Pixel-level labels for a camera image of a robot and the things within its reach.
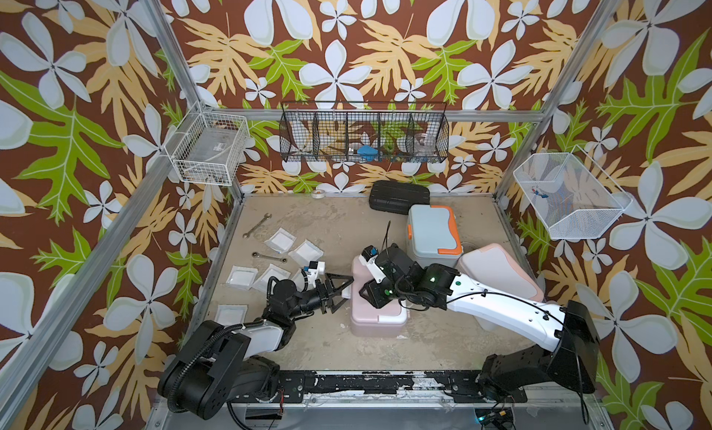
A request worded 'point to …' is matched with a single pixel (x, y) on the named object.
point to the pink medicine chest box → (367, 320)
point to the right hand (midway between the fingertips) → (362, 291)
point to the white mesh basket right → (574, 197)
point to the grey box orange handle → (433, 235)
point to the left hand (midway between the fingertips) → (353, 286)
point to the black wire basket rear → (371, 132)
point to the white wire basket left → (208, 147)
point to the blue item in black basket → (367, 151)
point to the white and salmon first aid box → (490, 265)
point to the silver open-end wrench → (266, 218)
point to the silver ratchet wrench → (258, 255)
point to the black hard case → (393, 196)
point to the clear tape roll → (318, 194)
